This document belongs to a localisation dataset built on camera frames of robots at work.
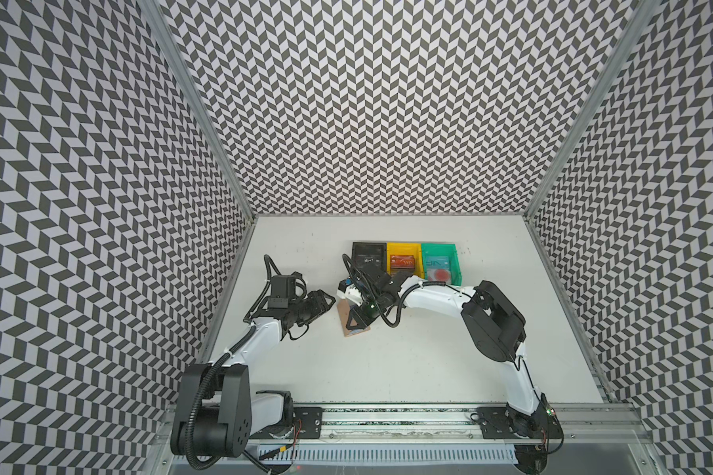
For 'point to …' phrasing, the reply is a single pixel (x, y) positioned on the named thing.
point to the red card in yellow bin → (402, 261)
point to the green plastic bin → (454, 260)
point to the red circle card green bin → (439, 275)
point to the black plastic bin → (368, 253)
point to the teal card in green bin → (438, 262)
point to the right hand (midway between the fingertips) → (352, 327)
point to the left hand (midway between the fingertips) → (329, 304)
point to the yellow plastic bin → (406, 248)
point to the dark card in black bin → (368, 260)
